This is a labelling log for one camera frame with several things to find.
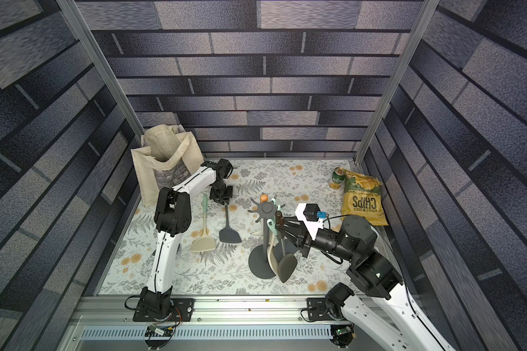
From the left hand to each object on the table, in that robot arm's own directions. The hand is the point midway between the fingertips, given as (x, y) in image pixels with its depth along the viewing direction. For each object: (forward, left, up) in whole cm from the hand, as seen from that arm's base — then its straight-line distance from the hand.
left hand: (229, 200), depth 102 cm
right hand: (-29, -21, +34) cm, 49 cm away
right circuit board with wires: (-52, -44, -3) cm, 68 cm away
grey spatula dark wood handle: (-33, -25, +13) cm, 44 cm away
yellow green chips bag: (-2, -61, +8) cm, 61 cm away
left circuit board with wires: (-53, +19, -5) cm, 57 cm away
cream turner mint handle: (-32, -20, +18) cm, 42 cm away
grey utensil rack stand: (-29, -17, 0) cm, 33 cm away
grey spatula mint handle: (-17, -1, -3) cm, 17 cm away
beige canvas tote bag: (+24, +36, +15) cm, 45 cm away
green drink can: (+9, -52, +10) cm, 53 cm away
